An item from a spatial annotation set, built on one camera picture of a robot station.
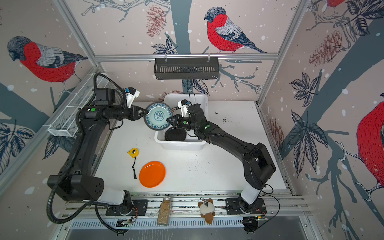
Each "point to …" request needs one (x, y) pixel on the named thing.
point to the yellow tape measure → (134, 153)
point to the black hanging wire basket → (186, 69)
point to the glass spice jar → (164, 211)
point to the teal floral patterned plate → (158, 114)
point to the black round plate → (175, 134)
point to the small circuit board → (124, 223)
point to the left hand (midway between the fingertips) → (144, 110)
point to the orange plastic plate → (152, 174)
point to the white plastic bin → (190, 143)
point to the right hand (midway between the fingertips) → (165, 121)
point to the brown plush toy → (206, 210)
